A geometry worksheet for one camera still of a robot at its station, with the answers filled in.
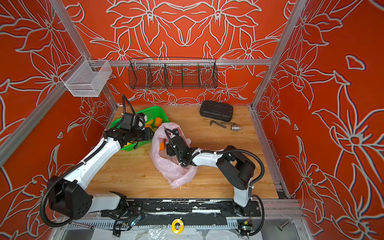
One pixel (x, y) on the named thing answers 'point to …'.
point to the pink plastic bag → (168, 168)
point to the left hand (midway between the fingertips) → (152, 131)
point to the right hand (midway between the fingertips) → (167, 144)
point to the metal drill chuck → (235, 127)
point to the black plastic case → (217, 110)
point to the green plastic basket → (155, 117)
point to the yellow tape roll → (182, 226)
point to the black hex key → (217, 123)
